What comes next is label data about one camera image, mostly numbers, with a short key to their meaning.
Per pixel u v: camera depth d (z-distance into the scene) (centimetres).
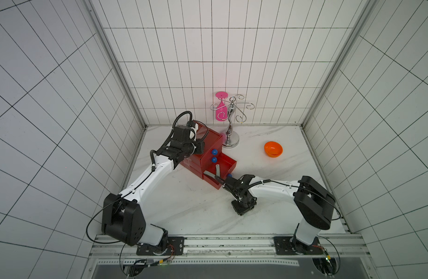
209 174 93
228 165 97
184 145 62
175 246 73
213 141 83
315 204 45
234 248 73
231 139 112
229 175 90
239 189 63
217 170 95
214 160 88
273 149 103
